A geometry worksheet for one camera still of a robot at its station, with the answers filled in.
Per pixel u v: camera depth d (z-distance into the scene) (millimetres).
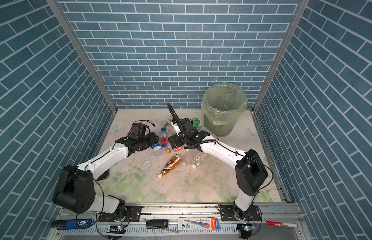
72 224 680
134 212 740
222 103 1054
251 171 459
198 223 707
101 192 428
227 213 734
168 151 938
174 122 740
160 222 685
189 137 642
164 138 973
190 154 926
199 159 896
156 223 680
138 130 682
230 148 517
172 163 864
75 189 424
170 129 1069
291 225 711
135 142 659
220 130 968
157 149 883
